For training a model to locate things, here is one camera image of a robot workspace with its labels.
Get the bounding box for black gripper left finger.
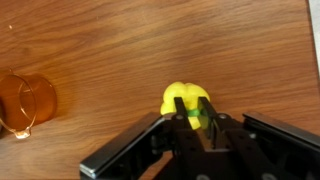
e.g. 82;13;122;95
171;96;205;152

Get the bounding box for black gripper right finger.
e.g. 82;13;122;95
198;96;255;152

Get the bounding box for yellow toy bell pepper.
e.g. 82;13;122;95
160;81;212;131

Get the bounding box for brown translucent plastic bowl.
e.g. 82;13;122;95
0;68;58;140

